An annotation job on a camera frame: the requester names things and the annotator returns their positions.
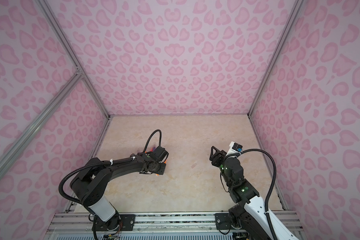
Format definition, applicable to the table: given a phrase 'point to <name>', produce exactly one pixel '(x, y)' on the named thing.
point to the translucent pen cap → (193, 165)
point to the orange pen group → (164, 162)
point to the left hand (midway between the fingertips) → (162, 166)
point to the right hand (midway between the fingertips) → (215, 148)
